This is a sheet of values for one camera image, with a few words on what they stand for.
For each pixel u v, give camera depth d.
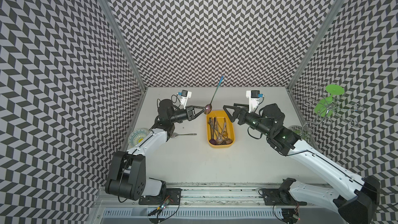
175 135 0.96
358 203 0.37
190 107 0.72
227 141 0.91
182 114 0.69
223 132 0.94
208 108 0.74
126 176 0.43
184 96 0.72
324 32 0.81
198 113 0.74
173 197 0.74
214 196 0.76
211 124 0.99
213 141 0.89
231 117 0.60
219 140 0.89
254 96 0.58
